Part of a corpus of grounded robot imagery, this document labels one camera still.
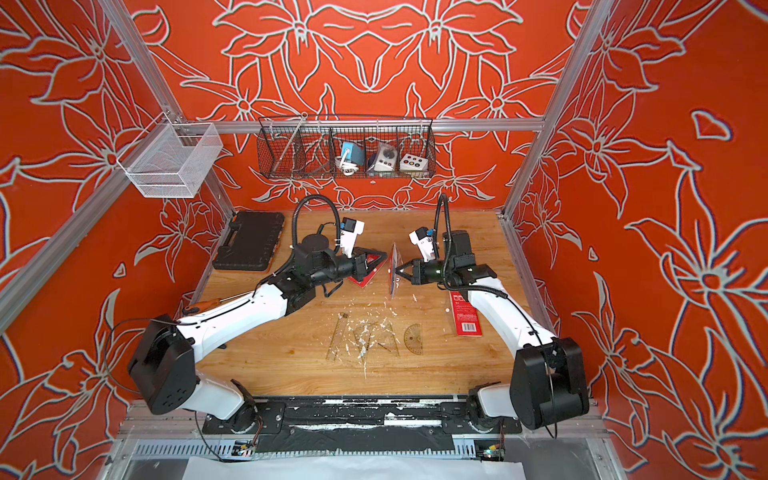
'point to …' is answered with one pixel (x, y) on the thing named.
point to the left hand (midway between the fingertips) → (386, 254)
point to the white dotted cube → (411, 162)
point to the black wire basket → (337, 148)
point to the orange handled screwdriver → (199, 306)
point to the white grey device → (386, 157)
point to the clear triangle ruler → (388, 339)
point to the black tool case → (251, 242)
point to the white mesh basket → (171, 160)
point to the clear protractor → (413, 338)
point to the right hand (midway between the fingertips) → (393, 271)
